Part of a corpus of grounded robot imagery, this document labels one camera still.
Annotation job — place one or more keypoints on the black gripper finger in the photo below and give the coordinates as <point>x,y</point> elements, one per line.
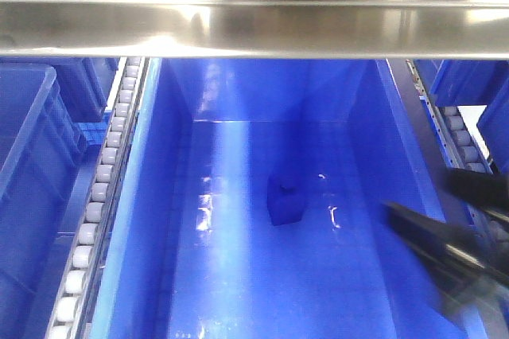
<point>481,189</point>
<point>445,259</point>

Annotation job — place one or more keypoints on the blue plastic box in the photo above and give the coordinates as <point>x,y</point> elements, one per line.
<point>286,205</point>

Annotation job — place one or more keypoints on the large blue plastic bin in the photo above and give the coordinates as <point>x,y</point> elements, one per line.
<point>246,275</point>

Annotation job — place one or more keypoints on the steel flow rack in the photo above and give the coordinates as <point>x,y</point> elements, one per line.
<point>254,24</point>

